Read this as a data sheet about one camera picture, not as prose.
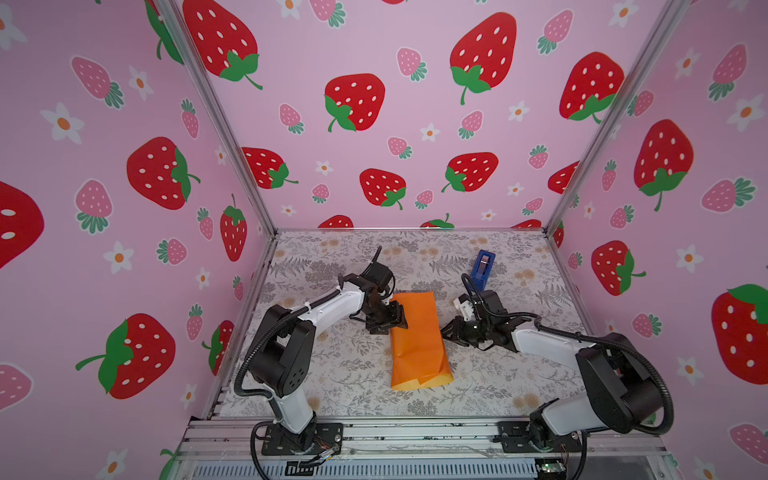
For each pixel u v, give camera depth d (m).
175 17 0.68
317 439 0.73
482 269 1.03
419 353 0.80
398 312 0.80
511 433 0.75
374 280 0.73
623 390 0.44
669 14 0.69
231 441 0.75
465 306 0.85
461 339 0.78
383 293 0.81
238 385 0.41
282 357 0.46
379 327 0.80
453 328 0.85
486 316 0.72
